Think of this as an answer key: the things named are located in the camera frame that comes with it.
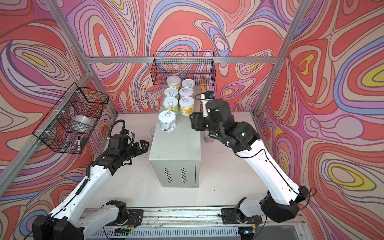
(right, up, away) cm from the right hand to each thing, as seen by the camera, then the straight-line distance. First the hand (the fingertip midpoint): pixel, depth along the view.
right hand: (199, 119), depth 63 cm
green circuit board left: (-37, -53, +7) cm, 65 cm away
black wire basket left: (-61, -2, +6) cm, 62 cm away
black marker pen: (-58, -13, +8) cm, 60 cm away
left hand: (-30, -13, +18) cm, 37 cm away
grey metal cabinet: (-9, -14, -6) cm, 18 cm away
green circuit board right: (+25, -52, +6) cm, 59 cm away
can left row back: (-31, -7, +38) cm, 49 cm away
